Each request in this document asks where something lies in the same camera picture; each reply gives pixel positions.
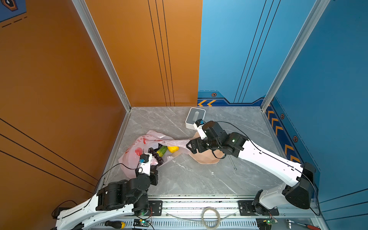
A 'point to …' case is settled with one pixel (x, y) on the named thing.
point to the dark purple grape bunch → (159, 160)
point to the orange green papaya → (161, 151)
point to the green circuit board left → (141, 223)
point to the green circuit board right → (265, 223)
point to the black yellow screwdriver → (116, 224)
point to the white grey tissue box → (194, 114)
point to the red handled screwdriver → (311, 227)
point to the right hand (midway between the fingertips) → (194, 142)
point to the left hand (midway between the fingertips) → (159, 162)
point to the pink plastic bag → (130, 158)
